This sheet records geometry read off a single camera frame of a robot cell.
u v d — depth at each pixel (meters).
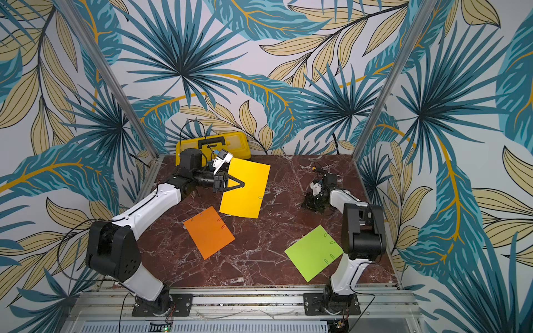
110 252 0.44
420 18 0.70
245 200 0.75
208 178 0.69
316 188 0.92
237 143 1.01
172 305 0.72
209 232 0.90
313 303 0.73
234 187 0.73
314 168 1.13
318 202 0.84
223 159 0.69
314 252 0.86
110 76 0.85
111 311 0.75
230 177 0.71
